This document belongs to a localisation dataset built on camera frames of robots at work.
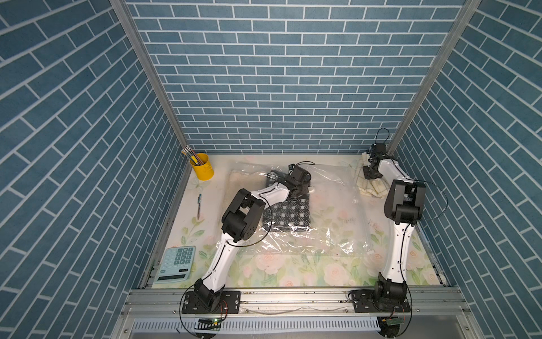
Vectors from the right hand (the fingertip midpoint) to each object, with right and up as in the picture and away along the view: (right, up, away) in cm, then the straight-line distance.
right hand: (374, 173), depth 109 cm
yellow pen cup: (-87, +1, -6) cm, 87 cm away
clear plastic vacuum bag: (-25, -21, -13) cm, 35 cm away
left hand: (-35, -8, -6) cm, 36 cm away
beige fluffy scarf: (-64, -4, -6) cm, 64 cm away
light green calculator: (-89, -35, -28) cm, 100 cm away
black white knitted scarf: (-44, -18, -18) cm, 50 cm away
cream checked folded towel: (-3, -6, -10) cm, 12 cm away
